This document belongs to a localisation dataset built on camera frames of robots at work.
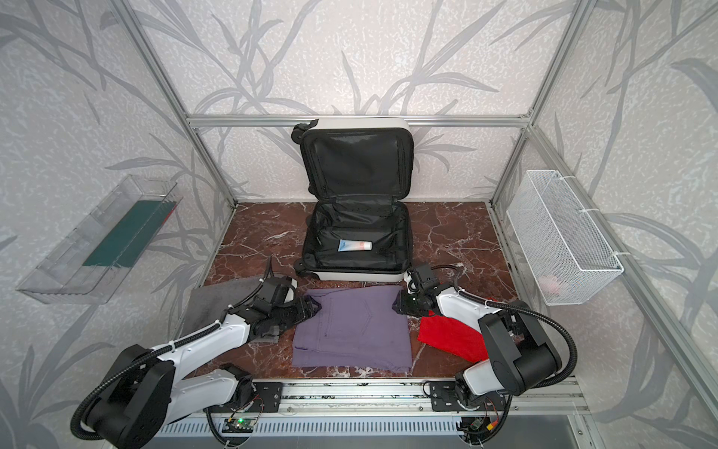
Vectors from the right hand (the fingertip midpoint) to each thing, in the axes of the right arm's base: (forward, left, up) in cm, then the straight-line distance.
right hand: (396, 298), depth 91 cm
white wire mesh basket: (-6, -36, +33) cm, 49 cm away
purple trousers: (-9, +13, 0) cm, 16 cm away
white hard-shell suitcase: (+38, +13, +20) cm, 45 cm away
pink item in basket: (-5, -39, +19) cm, 44 cm away
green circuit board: (-34, +42, -2) cm, 54 cm away
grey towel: (-3, +61, +2) cm, 61 cm away
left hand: (-3, +25, +3) cm, 25 cm away
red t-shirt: (-11, -17, -4) cm, 21 cm away
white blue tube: (+21, +16, 0) cm, 27 cm away
